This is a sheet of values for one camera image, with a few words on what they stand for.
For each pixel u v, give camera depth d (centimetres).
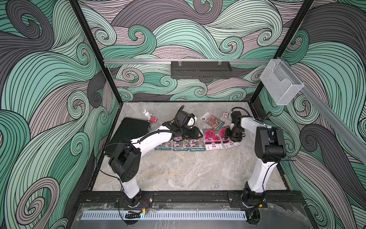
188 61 96
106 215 70
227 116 108
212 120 107
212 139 98
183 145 93
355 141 51
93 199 75
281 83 75
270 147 53
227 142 95
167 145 94
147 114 103
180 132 63
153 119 107
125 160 46
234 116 86
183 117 66
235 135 85
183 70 95
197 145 93
